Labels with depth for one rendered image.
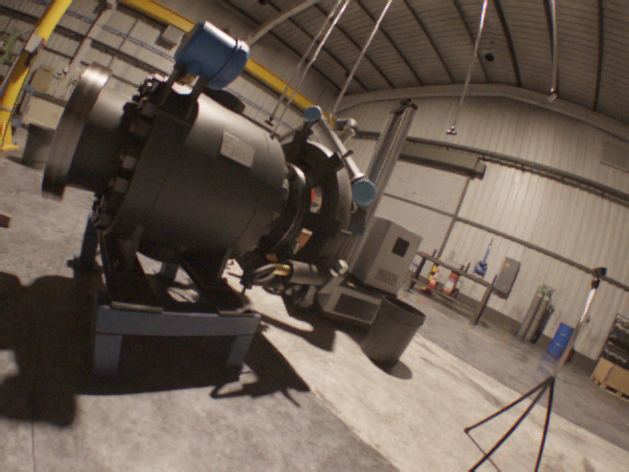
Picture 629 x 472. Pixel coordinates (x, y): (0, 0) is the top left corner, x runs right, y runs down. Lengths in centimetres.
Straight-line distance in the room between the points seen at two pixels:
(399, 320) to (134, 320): 133
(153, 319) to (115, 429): 32
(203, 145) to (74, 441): 83
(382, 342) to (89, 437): 148
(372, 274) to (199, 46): 174
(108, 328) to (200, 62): 73
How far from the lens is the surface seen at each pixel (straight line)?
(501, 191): 992
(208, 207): 84
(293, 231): 116
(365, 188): 164
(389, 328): 165
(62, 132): 79
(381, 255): 200
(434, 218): 1003
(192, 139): 79
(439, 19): 1056
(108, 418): 81
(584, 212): 986
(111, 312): 76
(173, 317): 81
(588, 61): 1018
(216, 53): 80
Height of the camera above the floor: 65
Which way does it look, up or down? 4 degrees down
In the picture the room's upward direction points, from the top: 24 degrees clockwise
